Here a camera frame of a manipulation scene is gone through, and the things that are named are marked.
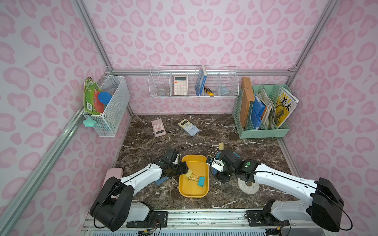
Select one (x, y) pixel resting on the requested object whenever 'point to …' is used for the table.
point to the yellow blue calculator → (189, 127)
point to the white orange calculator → (180, 85)
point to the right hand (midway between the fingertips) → (217, 168)
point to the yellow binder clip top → (221, 146)
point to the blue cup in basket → (224, 90)
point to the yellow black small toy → (209, 92)
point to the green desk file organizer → (267, 93)
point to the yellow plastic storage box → (195, 183)
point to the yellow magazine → (286, 104)
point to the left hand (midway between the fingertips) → (183, 167)
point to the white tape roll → (250, 190)
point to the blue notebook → (161, 180)
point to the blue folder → (257, 110)
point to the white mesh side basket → (107, 123)
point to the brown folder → (247, 95)
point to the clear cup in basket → (162, 92)
